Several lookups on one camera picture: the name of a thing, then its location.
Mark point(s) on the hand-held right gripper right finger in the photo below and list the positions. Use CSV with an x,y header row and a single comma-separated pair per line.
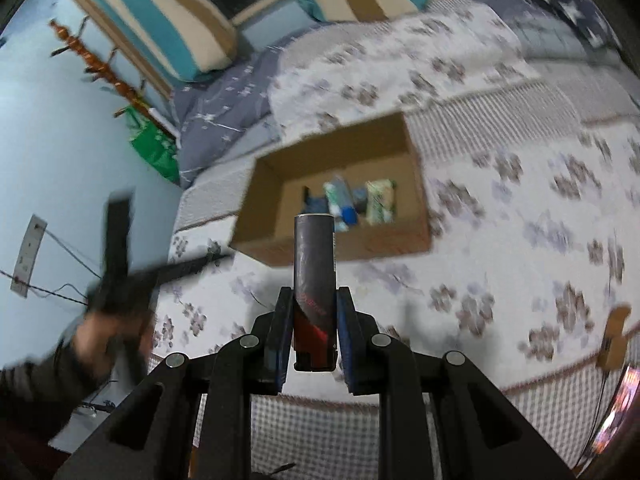
x,y
347,335

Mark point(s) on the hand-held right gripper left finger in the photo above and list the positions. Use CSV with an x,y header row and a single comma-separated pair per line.
x,y
285,332

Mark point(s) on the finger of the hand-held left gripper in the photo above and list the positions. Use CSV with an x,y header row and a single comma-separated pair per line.
x,y
118,232
190,266

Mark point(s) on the black tube with red print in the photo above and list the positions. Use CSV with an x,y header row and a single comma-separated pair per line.
x,y
312,280

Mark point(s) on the brown cardboard box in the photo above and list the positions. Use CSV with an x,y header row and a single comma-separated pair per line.
x,y
265,195

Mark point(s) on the green snack packet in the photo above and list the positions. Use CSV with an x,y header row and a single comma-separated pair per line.
x,y
380,202

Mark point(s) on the green and white tube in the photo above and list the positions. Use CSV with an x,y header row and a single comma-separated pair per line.
x,y
334,195

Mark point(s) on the person's left forearm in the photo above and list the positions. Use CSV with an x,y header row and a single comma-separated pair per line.
x,y
35,395

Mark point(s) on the person's left hand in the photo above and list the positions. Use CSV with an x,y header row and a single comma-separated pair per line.
x,y
97,345

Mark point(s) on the green bag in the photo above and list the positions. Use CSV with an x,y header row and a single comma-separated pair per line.
x,y
155,147

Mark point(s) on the wooden coat rack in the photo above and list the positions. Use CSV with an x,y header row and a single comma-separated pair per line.
x,y
100,67

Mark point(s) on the wooden bed headboard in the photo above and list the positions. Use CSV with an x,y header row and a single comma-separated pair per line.
x,y
115,40

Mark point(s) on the floral checked bed quilt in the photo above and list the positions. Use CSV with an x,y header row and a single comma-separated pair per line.
x,y
500,210

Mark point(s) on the brown wooden piece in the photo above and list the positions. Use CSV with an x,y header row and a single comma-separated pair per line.
x,y
615,335

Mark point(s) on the glowing phone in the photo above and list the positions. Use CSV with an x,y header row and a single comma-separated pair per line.
x,y
620,400

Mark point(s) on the dark blue star pillow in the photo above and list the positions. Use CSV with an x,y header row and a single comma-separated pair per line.
x,y
560,0

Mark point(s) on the white wall socket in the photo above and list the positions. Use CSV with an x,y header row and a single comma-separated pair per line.
x,y
29,255

